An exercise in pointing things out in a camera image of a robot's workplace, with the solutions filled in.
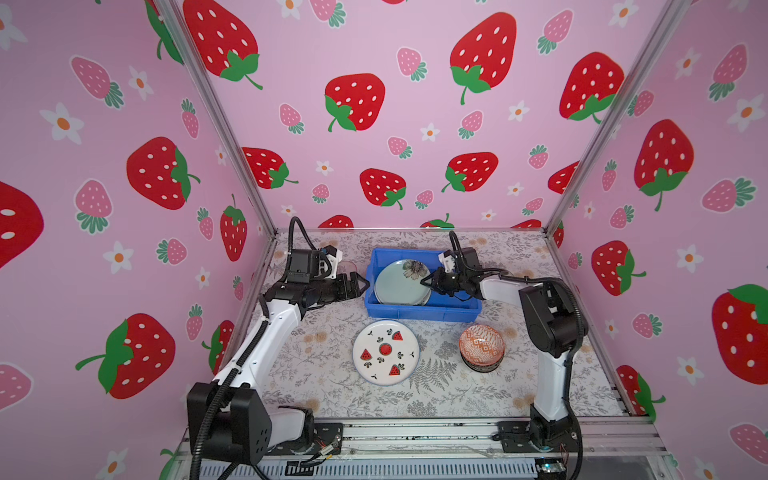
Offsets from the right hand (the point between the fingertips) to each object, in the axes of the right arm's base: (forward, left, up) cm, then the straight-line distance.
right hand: (420, 281), depth 98 cm
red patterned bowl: (-21, -19, 0) cm, 29 cm away
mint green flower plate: (+1, +8, -4) cm, 9 cm away
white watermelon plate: (-23, +8, -6) cm, 25 cm away
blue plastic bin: (-6, -7, -6) cm, 11 cm away
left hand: (-13, +17, +13) cm, 25 cm away
